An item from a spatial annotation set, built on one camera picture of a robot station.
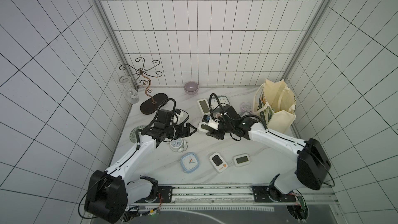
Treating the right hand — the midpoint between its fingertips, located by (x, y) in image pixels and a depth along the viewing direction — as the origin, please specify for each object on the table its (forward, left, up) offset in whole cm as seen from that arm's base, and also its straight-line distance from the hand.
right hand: (210, 122), depth 84 cm
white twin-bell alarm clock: (-10, +18, -9) cm, 22 cm away
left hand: (-8, +11, 0) cm, 13 cm away
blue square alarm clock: (-19, +10, -9) cm, 24 cm away
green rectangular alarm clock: (+27, -9, -11) cm, 30 cm away
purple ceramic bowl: (+35, +15, -9) cm, 39 cm away
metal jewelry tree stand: (+18, +42, -12) cm, 47 cm away
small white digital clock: (-8, +2, +10) cm, 13 cm away
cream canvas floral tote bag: (+19, -42, -4) cm, 46 cm away
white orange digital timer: (-19, -5, -10) cm, 22 cm away
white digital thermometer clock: (-15, -18, -11) cm, 26 cm away
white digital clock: (+21, +5, -11) cm, 24 cm away
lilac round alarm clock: (+21, -24, -10) cm, 33 cm away
